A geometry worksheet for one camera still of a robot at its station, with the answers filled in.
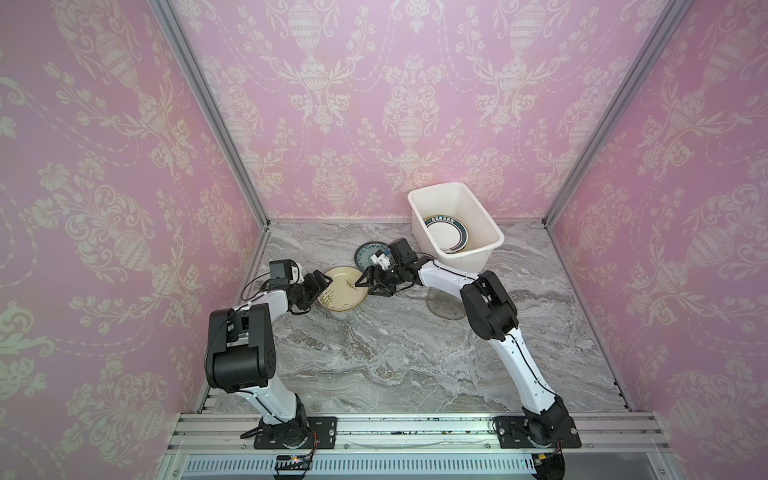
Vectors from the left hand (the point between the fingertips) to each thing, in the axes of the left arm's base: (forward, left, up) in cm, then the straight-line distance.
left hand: (326, 285), depth 95 cm
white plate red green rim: (+26, -43, -3) cm, 50 cm away
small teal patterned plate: (+19, -11, -5) cm, 23 cm away
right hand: (0, -12, -2) cm, 12 cm away
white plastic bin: (+34, -44, +8) cm, 57 cm away
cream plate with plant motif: (0, -4, -5) cm, 7 cm away
